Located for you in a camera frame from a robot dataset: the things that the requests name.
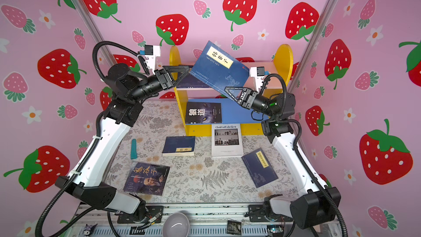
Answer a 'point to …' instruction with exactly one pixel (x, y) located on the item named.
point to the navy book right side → (260, 168)
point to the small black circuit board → (234, 227)
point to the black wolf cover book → (203, 112)
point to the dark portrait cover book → (147, 179)
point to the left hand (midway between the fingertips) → (188, 71)
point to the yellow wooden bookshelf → (223, 116)
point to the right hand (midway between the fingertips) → (224, 92)
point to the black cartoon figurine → (89, 229)
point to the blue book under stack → (179, 146)
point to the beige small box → (318, 228)
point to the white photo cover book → (226, 140)
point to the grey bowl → (176, 225)
